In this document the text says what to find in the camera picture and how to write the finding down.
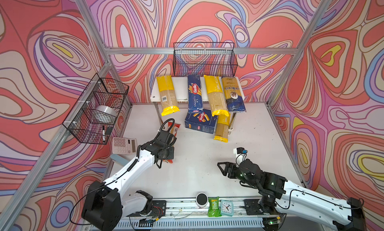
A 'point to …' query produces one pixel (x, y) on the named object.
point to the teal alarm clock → (226, 208)
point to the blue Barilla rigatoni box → (201, 120)
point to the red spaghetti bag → (173, 128)
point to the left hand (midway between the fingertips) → (171, 151)
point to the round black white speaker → (202, 200)
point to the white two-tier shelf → (180, 86)
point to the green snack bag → (214, 210)
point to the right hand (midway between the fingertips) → (223, 168)
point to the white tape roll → (105, 114)
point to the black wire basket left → (93, 115)
